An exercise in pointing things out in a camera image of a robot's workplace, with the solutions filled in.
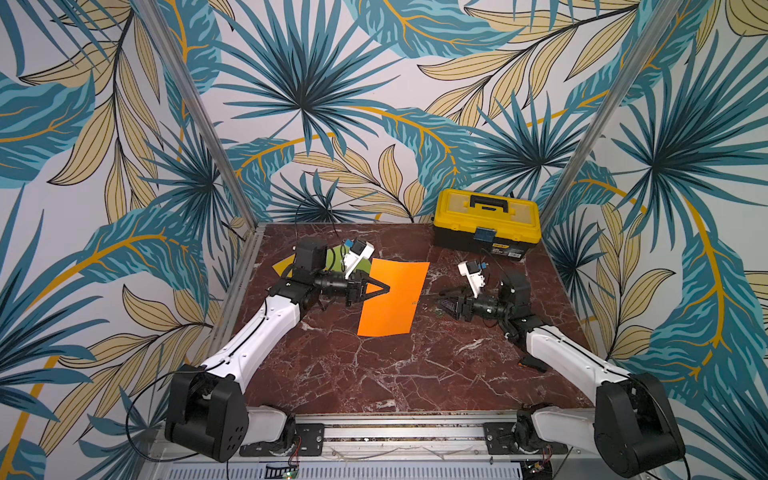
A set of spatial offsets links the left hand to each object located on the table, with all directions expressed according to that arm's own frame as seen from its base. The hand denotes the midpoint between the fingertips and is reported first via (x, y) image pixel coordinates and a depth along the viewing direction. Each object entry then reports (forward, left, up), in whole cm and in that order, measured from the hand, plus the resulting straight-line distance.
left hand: (385, 294), depth 69 cm
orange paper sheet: (-3, -2, -3) cm, 5 cm away
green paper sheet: (+3, +11, +9) cm, 14 cm away
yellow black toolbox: (+33, -37, -11) cm, 51 cm away
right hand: (+5, -14, -9) cm, 17 cm away
